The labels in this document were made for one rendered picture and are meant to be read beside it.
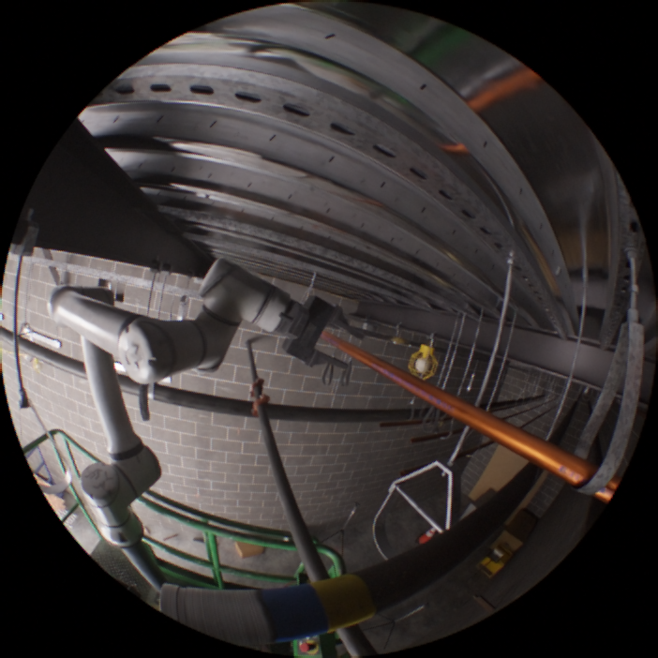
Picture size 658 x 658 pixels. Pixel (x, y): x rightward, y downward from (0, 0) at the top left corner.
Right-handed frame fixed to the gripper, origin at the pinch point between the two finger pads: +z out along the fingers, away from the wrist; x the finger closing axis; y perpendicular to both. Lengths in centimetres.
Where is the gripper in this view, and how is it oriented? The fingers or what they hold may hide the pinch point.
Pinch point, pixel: (346, 348)
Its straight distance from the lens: 52.3
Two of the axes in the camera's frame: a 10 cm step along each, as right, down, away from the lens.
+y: -3.7, -1.8, 9.1
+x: -4.7, 8.8, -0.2
